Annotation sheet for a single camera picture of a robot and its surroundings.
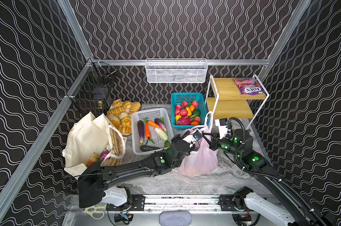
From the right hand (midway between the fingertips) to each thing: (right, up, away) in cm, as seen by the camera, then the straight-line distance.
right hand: (202, 134), depth 71 cm
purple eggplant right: (-23, +4, +33) cm, 40 cm away
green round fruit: (+4, +13, +37) cm, 40 cm away
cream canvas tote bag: (-61, -2, +7) cm, 61 cm away
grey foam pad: (-14, -40, -3) cm, 42 cm away
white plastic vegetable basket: (-30, -1, +33) cm, 44 cm away
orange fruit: (+1, +17, +41) cm, 44 cm away
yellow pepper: (-2, +12, +38) cm, 40 cm away
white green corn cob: (-22, -2, +27) cm, 35 cm away
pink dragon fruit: (-7, +6, +30) cm, 31 cm away
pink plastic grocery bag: (+1, -15, +4) cm, 15 cm away
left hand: (-6, +1, -2) cm, 6 cm away
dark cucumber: (-33, -11, +20) cm, 41 cm away
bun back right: (-52, +20, +45) cm, 72 cm away
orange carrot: (-33, -1, +32) cm, 46 cm away
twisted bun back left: (-61, +21, +46) cm, 79 cm away
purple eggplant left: (-38, +1, +32) cm, 50 cm away
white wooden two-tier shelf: (+23, +21, +31) cm, 44 cm away
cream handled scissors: (-54, -39, +1) cm, 67 cm away
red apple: (-6, +13, +36) cm, 38 cm away
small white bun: (-53, +11, +39) cm, 67 cm away
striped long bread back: (-60, +15, +42) cm, 74 cm away
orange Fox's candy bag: (-59, -15, +9) cm, 62 cm away
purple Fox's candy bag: (+29, +27, +10) cm, 41 cm away
